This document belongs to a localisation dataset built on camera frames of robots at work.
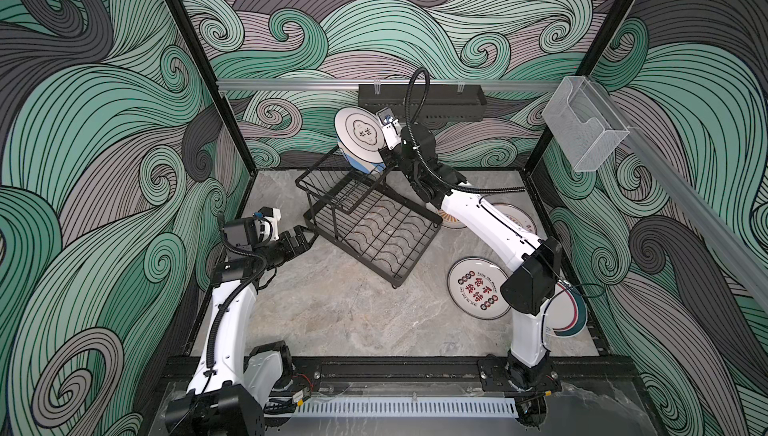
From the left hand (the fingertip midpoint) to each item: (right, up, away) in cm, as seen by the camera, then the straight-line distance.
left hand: (307, 236), depth 78 cm
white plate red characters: (+48, -16, +10) cm, 52 cm away
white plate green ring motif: (+13, +29, +6) cm, 32 cm away
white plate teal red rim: (+72, -22, +4) cm, 75 cm away
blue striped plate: (+13, +21, +16) cm, 29 cm away
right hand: (+22, +28, -1) cm, 36 cm away
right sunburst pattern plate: (+68, +4, +27) cm, 74 cm away
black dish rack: (+17, +2, +26) cm, 32 cm away
